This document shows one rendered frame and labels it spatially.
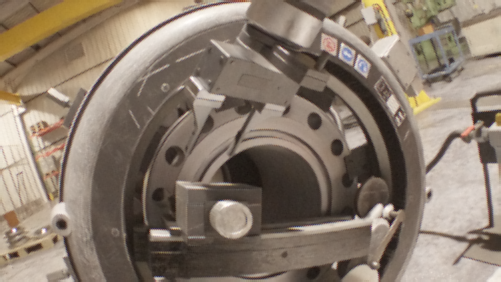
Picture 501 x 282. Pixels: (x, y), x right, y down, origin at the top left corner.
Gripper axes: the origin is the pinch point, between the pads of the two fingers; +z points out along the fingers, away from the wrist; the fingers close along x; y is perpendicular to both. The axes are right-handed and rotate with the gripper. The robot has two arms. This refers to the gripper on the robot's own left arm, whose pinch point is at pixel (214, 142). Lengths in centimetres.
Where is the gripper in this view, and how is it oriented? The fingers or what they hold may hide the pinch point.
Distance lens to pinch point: 48.8
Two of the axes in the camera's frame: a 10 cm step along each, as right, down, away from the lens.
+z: -4.4, 7.9, 4.3
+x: -7.5, -0.6, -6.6
